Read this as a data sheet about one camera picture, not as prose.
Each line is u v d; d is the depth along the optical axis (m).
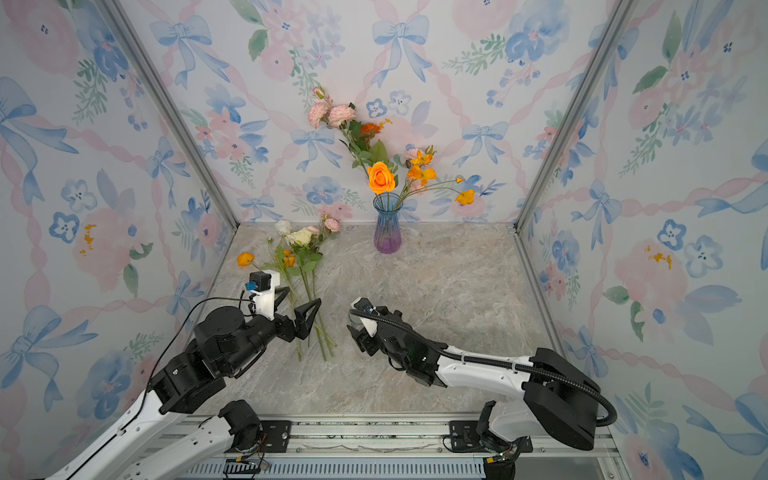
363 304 0.66
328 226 1.13
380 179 0.71
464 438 0.73
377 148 0.94
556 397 0.42
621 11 0.68
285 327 0.56
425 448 0.73
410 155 0.93
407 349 0.59
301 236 1.08
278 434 0.75
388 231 1.07
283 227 1.11
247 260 1.07
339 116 0.83
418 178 0.81
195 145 0.96
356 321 0.71
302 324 0.58
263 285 0.53
